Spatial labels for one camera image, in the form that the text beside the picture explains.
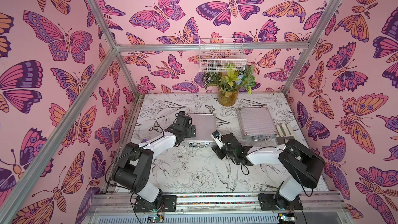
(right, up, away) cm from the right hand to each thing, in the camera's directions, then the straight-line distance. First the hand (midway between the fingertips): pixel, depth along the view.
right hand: (215, 143), depth 91 cm
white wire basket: (+4, +54, +4) cm, 54 cm away
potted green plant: (+8, +36, +3) cm, 37 cm away
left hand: (-16, +9, +3) cm, 19 cm away
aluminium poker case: (-6, +11, +9) cm, 15 cm away
